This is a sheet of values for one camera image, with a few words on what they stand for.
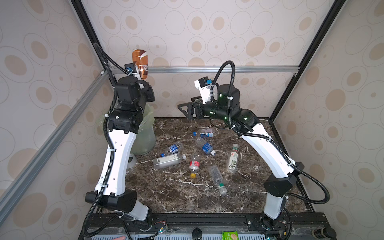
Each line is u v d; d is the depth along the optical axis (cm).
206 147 97
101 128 43
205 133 106
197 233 63
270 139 45
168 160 91
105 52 82
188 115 54
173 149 97
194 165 88
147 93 56
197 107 53
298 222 77
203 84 51
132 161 92
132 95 44
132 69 50
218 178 89
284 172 44
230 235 69
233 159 91
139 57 56
